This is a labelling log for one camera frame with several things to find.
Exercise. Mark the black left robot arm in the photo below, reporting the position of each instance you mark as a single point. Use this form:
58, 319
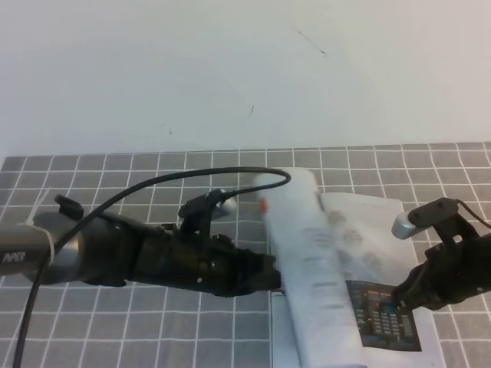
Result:
113, 250

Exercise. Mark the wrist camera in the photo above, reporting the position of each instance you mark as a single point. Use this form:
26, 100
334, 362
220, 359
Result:
198, 213
442, 215

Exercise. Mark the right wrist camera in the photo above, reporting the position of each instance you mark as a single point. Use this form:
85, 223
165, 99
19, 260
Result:
442, 215

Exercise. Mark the white brochure book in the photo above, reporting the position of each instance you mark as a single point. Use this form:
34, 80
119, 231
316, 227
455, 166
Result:
340, 264

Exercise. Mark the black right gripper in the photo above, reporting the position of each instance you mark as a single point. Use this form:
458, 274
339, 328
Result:
450, 275

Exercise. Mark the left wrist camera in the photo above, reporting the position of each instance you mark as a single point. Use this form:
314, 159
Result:
198, 213

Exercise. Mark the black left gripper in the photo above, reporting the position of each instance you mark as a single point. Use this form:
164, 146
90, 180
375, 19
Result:
214, 266

